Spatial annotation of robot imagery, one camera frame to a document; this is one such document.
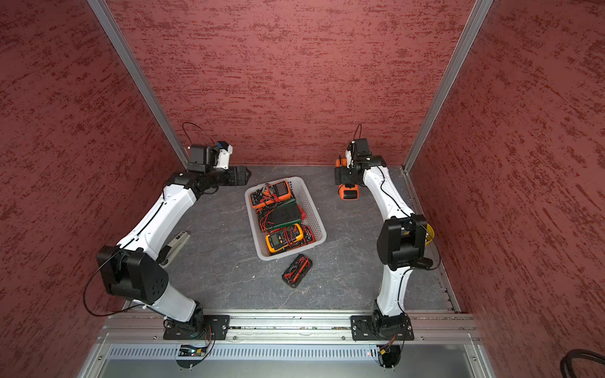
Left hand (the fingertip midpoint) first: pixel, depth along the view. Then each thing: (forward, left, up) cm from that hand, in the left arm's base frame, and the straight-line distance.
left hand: (238, 177), depth 83 cm
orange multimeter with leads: (-2, -41, -7) cm, 41 cm away
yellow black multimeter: (-16, -17, -16) cm, 28 cm away
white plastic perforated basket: (-6, -28, -18) cm, 34 cm away
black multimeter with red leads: (-27, -22, -21) cm, 40 cm away
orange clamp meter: (+2, -10, -12) cm, 16 cm away
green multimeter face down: (-5, -15, -16) cm, 23 cm away
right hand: (+5, -41, -6) cm, 42 cm away
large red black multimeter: (-13, -26, -21) cm, 36 cm away
